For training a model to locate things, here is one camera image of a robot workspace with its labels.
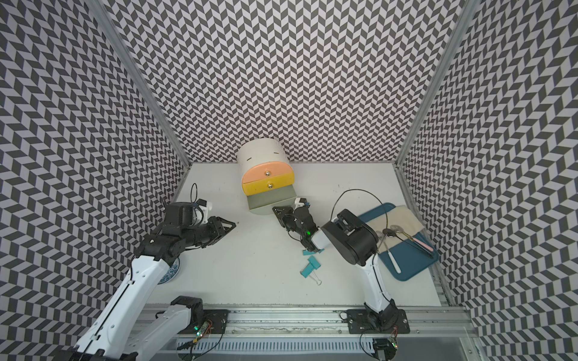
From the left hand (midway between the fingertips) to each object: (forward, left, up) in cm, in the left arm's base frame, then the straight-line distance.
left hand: (233, 229), depth 75 cm
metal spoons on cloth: (+9, -63, -18) cm, 66 cm away
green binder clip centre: (-4, -28, -20) cm, 34 cm away
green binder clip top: (-1, -25, -19) cm, 32 cm away
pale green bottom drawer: (+16, -7, -8) cm, 19 cm away
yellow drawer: (+21, -7, -2) cm, 22 cm away
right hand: (+14, -10, -13) cm, 22 cm away
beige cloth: (+17, -68, -20) cm, 73 cm away
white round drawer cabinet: (+36, -2, +2) cm, 36 cm away
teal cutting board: (-2, -66, -21) cm, 69 cm away
